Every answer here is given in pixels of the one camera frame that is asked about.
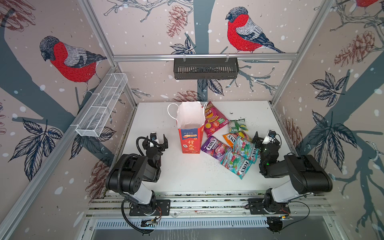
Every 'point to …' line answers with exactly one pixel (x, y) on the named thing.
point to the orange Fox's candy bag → (230, 138)
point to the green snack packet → (236, 126)
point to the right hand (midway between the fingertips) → (265, 135)
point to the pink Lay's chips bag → (214, 120)
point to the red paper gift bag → (191, 120)
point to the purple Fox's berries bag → (215, 148)
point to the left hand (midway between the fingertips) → (154, 135)
